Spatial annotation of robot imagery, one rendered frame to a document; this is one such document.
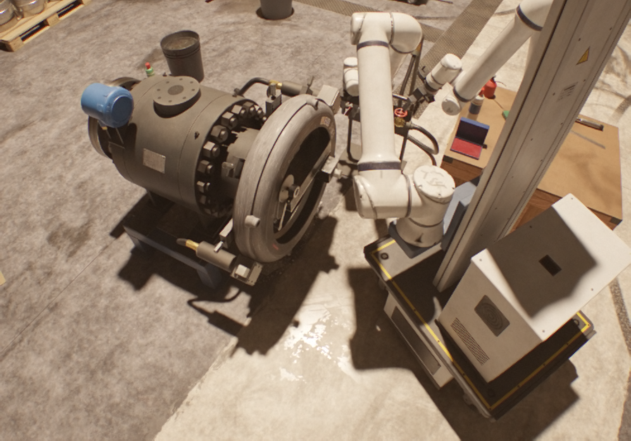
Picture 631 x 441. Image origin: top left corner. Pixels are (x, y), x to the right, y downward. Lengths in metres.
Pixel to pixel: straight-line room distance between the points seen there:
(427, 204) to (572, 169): 1.24
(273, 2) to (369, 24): 2.82
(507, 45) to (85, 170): 2.67
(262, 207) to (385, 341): 0.98
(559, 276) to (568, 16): 0.83
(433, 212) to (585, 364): 1.33
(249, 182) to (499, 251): 0.89
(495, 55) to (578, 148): 1.18
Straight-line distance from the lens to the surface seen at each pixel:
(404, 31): 1.56
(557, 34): 1.07
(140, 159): 1.92
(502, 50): 1.60
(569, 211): 1.70
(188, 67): 3.45
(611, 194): 2.50
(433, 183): 1.42
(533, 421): 2.23
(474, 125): 2.33
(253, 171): 1.48
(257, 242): 1.61
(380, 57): 1.50
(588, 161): 2.61
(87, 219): 2.82
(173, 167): 1.80
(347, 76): 2.11
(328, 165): 1.87
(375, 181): 1.39
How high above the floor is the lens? 1.97
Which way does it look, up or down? 52 degrees down
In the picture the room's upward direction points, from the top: straight up
